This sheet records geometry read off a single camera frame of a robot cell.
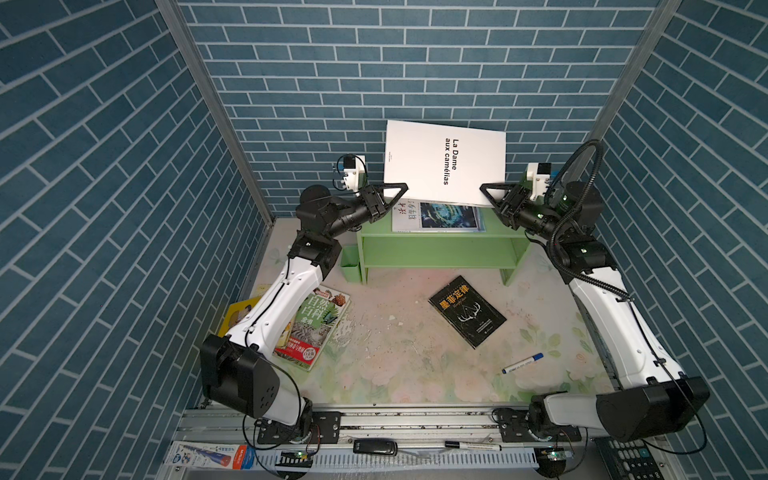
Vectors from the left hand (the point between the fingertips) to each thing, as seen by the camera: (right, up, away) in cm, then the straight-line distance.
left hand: (406, 193), depth 62 cm
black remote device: (-7, -58, +7) cm, 59 cm away
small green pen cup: (-18, -17, +40) cm, 47 cm away
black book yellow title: (+21, -32, +32) cm, 49 cm away
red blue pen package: (-45, -60, +7) cm, 76 cm away
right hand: (+16, +2, +3) cm, 17 cm away
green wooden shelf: (+27, -12, +29) cm, 41 cm away
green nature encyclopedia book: (-28, -37, +25) cm, 53 cm away
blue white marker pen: (+37, -43, +23) cm, 61 cm away
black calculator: (+52, -61, +7) cm, 80 cm away
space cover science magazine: (+5, -3, +22) cm, 23 cm away
